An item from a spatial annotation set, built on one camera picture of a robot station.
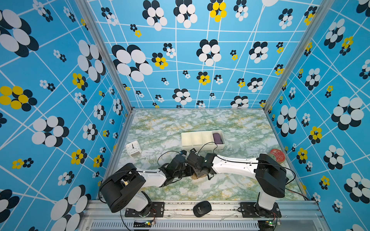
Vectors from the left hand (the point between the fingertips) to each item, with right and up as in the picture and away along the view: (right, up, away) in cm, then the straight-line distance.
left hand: (198, 169), depth 85 cm
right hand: (+1, +1, +1) cm, 2 cm away
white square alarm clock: (-42, +11, +9) cm, 45 cm away
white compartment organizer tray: (-4, +15, +17) cm, 23 cm away
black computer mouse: (+1, -16, -12) cm, 20 cm away
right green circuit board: (+33, -23, -14) cm, 42 cm away
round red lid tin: (+50, +8, +5) cm, 51 cm away
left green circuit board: (-26, -22, -14) cm, 37 cm away
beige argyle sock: (-3, -4, -2) cm, 5 cm away
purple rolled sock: (+13, +17, +12) cm, 25 cm away
